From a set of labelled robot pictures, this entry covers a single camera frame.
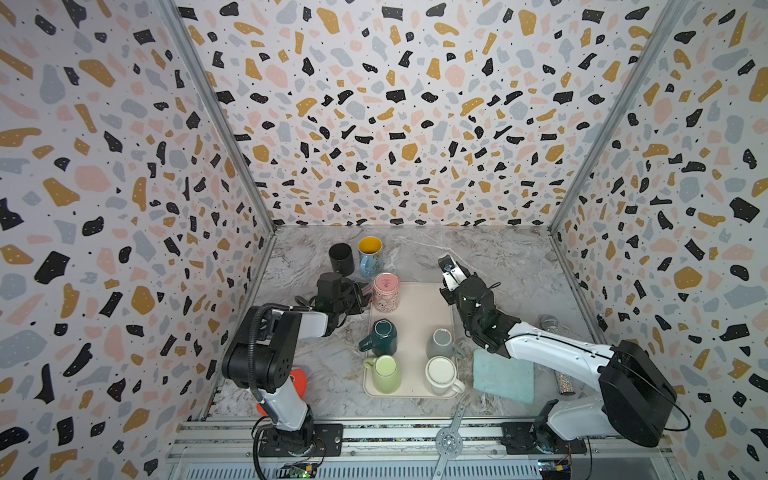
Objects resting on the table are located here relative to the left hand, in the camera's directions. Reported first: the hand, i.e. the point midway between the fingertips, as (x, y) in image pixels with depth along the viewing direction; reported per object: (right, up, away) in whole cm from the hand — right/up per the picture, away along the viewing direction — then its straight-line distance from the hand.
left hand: (372, 278), depth 93 cm
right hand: (+23, +6, -12) cm, 27 cm away
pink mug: (+4, -4, -3) cm, 7 cm away
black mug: (-11, +6, +8) cm, 15 cm away
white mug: (+19, -24, -15) cm, 35 cm away
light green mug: (+5, -23, -18) cm, 30 cm away
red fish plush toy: (-19, -27, -11) cm, 35 cm away
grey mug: (+20, -17, -12) cm, 29 cm away
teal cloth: (+38, -27, -8) cm, 47 cm away
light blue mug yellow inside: (-1, +7, +7) cm, 10 cm away
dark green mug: (+4, -16, -12) cm, 20 cm away
